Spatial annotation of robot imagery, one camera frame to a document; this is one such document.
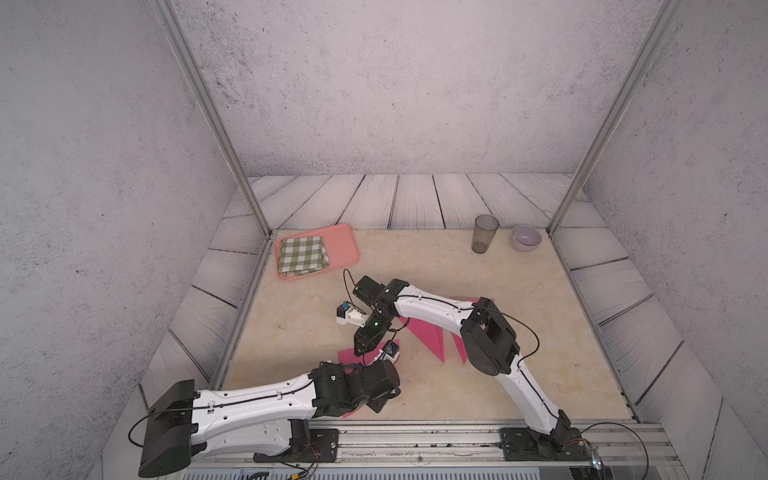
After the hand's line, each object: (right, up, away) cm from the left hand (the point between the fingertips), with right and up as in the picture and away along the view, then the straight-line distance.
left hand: (389, 389), depth 75 cm
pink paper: (-11, +4, +10) cm, 16 cm away
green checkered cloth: (-33, +33, +38) cm, 60 cm away
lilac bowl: (+51, +39, +39) cm, 76 cm away
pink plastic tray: (-20, +38, +44) cm, 61 cm away
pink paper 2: (+13, +10, +11) cm, 19 cm away
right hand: (-8, +6, +10) cm, 14 cm away
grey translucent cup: (+33, +42, +30) cm, 62 cm away
